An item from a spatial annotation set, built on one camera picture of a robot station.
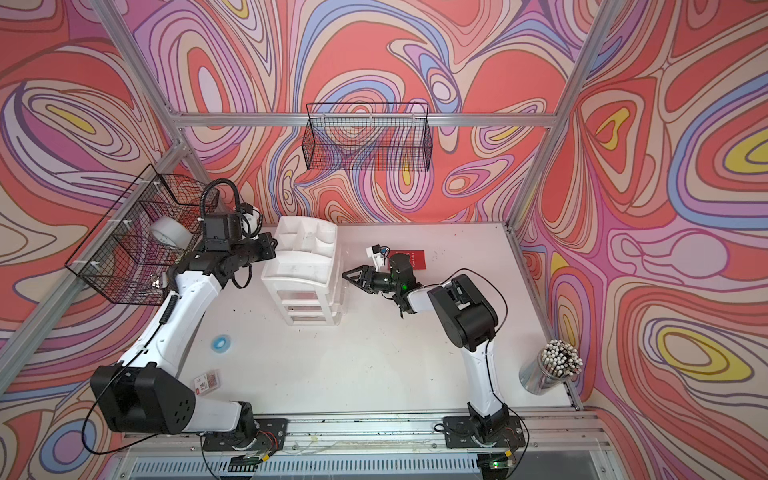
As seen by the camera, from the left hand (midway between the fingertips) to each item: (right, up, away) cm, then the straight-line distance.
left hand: (278, 240), depth 81 cm
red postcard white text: (+41, -5, +28) cm, 50 cm away
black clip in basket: (-25, -8, -6) cm, 27 cm away
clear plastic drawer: (+16, -18, +2) cm, 24 cm away
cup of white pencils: (+68, -31, -12) cm, 75 cm away
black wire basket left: (-33, -4, -9) cm, 35 cm away
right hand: (+17, -13, +10) cm, 24 cm away
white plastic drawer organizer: (+6, -10, +1) cm, 11 cm away
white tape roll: (-26, +2, -6) cm, 26 cm away
